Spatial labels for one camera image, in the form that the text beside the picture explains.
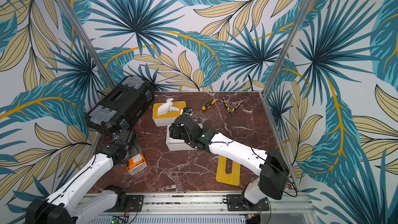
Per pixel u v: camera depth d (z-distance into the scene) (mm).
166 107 902
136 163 782
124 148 618
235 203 718
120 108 893
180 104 1055
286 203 748
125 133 653
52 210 381
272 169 407
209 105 1101
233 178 818
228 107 1099
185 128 547
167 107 902
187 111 688
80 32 838
